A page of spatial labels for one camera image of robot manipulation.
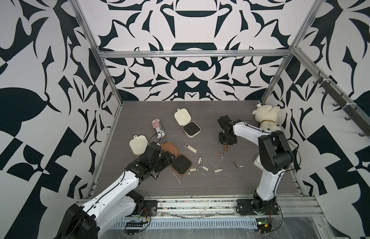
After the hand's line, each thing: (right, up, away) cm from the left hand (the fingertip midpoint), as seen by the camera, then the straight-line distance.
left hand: (171, 156), depth 82 cm
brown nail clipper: (+33, +2, +11) cm, 35 cm away
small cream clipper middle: (+18, -8, +5) cm, 21 cm away
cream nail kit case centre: (+11, +13, +20) cm, 27 cm away
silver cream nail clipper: (+11, +2, +11) cm, 16 cm away
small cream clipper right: (+26, -9, +3) cm, 28 cm away
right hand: (+32, +7, +15) cm, 36 cm away
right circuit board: (+44, -30, -12) cm, 54 cm away
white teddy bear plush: (+62, +22, +20) cm, 69 cm away
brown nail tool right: (+38, -7, +5) cm, 39 cm away
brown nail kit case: (+5, -6, +7) cm, 11 cm away
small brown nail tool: (+28, -1, +11) cm, 30 cm away
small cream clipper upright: (+16, -4, +7) cm, 18 cm away
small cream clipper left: (+12, -9, +4) cm, 16 cm away
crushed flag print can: (-12, +16, +21) cm, 29 cm away
